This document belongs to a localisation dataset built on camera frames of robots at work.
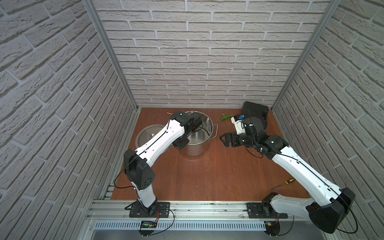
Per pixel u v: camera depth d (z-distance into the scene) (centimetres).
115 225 70
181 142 67
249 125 54
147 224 72
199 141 106
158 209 73
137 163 43
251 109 110
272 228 69
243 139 61
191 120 54
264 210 66
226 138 65
